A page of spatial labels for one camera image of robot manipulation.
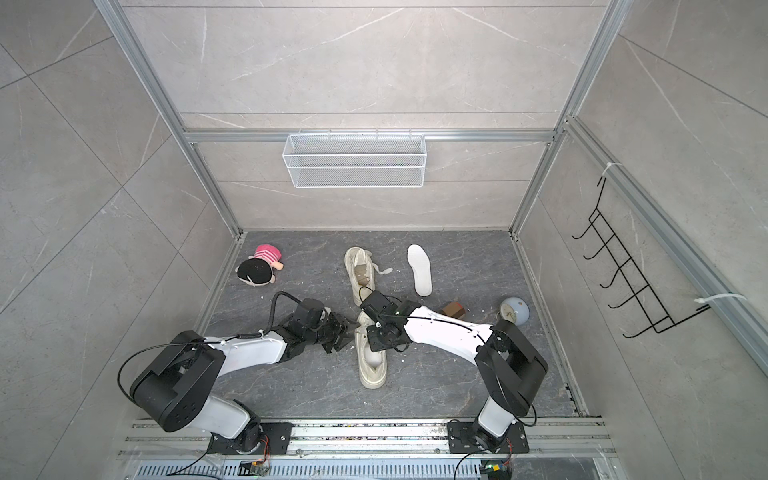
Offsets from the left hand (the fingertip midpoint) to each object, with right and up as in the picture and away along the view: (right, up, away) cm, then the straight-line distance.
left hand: (365, 324), depth 87 cm
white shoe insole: (+19, +18, +25) cm, 36 cm away
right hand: (+4, -5, -2) cm, 7 cm away
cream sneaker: (-3, +16, +17) cm, 23 cm away
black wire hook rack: (+63, +10, -23) cm, 68 cm away
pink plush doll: (-37, +16, +12) cm, 42 cm away
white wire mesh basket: (-5, +53, +14) cm, 55 cm away
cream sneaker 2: (+3, -9, -8) cm, 12 cm away
